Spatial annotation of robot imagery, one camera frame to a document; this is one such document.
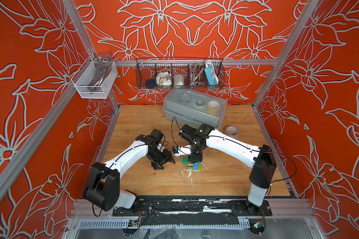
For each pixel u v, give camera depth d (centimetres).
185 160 78
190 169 85
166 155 72
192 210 73
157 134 69
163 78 92
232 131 103
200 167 83
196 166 82
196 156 68
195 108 93
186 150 69
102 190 42
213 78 88
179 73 96
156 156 70
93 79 83
